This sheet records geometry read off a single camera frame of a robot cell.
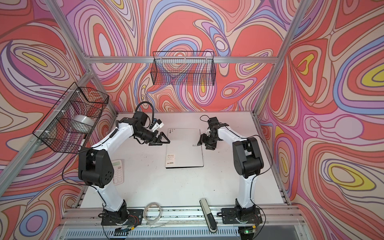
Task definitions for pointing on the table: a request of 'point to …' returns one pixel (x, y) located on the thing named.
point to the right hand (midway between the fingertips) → (203, 148)
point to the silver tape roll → (85, 119)
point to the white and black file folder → (182, 149)
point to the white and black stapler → (211, 222)
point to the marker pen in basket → (82, 142)
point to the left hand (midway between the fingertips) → (166, 141)
